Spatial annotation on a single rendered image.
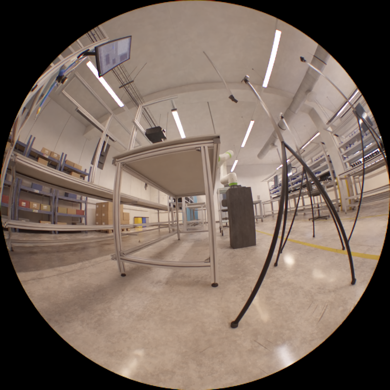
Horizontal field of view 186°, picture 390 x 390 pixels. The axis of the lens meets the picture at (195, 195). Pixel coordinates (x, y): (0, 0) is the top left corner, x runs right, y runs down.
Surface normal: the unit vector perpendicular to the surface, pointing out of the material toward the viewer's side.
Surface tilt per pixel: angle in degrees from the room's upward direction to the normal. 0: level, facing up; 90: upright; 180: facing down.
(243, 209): 90
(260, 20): 180
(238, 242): 90
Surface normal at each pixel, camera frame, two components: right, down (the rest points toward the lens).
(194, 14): 0.07, 0.98
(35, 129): 0.99, -0.09
